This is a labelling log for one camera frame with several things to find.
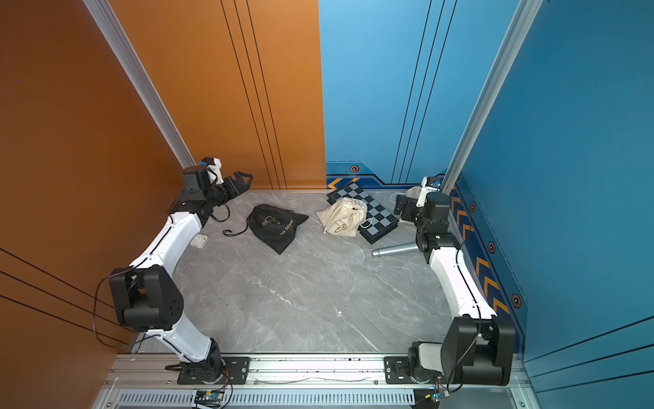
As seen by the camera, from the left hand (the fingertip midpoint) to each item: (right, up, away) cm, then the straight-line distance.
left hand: (246, 176), depth 87 cm
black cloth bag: (+5, -18, +13) cm, 22 cm away
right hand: (+56, -7, -4) cm, 56 cm away
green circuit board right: (+59, -63, -17) cm, 88 cm away
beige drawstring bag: (+34, -14, +7) cm, 37 cm away
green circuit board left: (-6, -65, -15) cm, 67 cm away
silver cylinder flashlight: (+53, -26, +10) cm, 60 cm away
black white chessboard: (+48, -16, +19) cm, 54 cm away
